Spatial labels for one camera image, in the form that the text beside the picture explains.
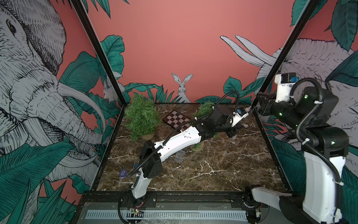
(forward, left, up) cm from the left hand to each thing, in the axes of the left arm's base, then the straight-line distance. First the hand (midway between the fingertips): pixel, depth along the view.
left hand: (243, 123), depth 68 cm
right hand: (+1, +2, +20) cm, 20 cm away
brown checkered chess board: (+27, +34, -30) cm, 53 cm away
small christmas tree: (+12, +53, -7) cm, 55 cm away
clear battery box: (-2, +32, -32) cm, 46 cm away
